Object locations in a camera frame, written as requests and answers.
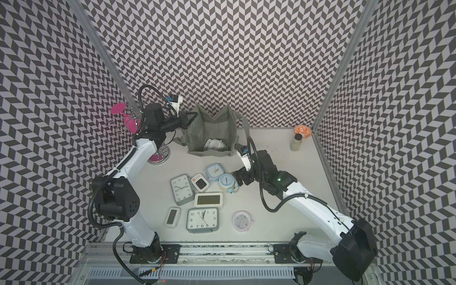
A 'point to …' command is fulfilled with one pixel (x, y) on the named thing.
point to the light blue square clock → (214, 171)
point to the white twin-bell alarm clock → (208, 144)
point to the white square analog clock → (218, 145)
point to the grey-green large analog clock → (202, 219)
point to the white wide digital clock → (208, 199)
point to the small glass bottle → (295, 143)
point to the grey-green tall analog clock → (182, 189)
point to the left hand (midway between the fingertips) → (197, 114)
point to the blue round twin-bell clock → (227, 181)
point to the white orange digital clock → (200, 182)
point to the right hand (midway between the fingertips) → (243, 170)
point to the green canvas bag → (229, 126)
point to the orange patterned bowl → (304, 130)
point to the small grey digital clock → (172, 217)
